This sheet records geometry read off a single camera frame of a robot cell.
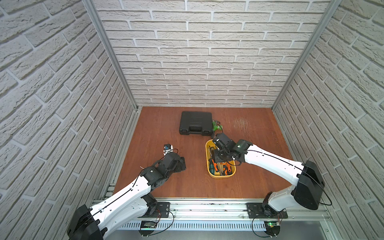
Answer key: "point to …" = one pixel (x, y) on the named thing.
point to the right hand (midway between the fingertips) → (216, 156)
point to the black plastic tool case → (196, 123)
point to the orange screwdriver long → (228, 166)
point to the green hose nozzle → (216, 125)
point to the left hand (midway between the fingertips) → (180, 158)
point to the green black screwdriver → (212, 167)
